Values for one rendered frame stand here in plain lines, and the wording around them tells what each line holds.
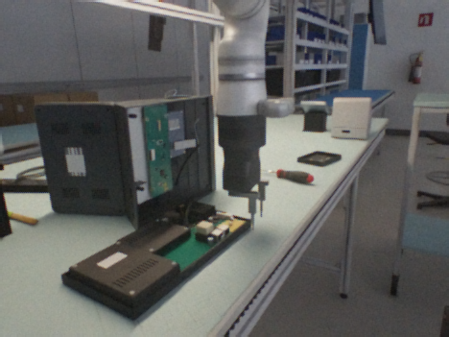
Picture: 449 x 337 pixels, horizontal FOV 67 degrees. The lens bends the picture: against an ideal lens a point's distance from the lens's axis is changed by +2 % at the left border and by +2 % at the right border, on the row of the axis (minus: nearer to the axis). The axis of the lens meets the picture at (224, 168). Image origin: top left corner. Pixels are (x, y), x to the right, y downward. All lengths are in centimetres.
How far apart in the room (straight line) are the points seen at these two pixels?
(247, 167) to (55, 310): 30
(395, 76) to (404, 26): 82
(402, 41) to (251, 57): 658
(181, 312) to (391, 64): 677
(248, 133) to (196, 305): 24
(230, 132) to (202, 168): 24
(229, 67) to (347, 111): 87
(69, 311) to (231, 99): 33
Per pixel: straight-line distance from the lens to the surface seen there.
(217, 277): 46
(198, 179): 72
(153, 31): 333
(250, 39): 49
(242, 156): 50
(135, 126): 57
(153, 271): 43
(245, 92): 48
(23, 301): 49
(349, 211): 192
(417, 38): 702
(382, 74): 704
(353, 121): 131
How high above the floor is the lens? 126
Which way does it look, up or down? 16 degrees down
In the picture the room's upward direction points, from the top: 2 degrees counter-clockwise
